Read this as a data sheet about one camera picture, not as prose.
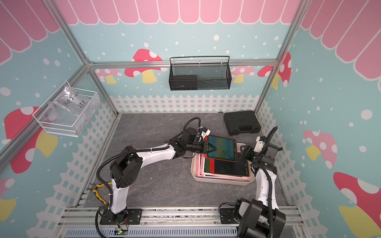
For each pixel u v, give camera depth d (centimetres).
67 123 63
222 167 89
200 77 92
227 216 74
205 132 80
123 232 71
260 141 75
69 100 71
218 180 80
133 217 74
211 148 81
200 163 92
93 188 83
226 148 87
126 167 51
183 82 86
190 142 72
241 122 110
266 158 62
